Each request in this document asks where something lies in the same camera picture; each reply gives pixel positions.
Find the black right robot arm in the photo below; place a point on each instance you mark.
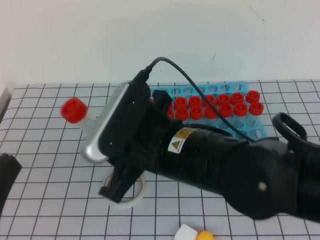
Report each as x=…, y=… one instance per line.
x=259, y=179

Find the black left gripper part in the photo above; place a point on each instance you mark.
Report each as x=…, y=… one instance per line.
x=9, y=171

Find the blue test tube rack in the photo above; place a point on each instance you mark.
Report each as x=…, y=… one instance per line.
x=215, y=89

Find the yellow ball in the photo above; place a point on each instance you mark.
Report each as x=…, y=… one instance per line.
x=205, y=235

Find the white foam cube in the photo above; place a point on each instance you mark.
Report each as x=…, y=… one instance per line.
x=185, y=232

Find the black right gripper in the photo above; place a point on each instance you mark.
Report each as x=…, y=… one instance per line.
x=134, y=135

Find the white black-grid cloth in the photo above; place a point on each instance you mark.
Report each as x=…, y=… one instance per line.
x=55, y=196

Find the white tape roll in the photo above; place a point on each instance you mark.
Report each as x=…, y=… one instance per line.
x=132, y=196

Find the clear tube red cap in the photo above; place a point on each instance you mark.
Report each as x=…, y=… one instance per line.
x=76, y=112

